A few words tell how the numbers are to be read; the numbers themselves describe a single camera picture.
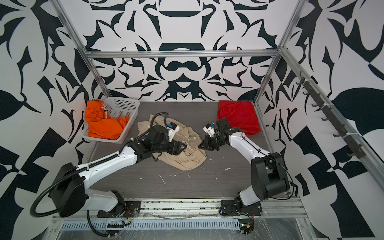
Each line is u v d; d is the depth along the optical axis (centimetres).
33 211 37
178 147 71
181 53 93
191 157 87
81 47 88
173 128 72
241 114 111
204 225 71
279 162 44
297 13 75
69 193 41
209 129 81
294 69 77
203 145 82
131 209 74
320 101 60
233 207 75
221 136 65
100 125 95
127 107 111
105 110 102
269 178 44
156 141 63
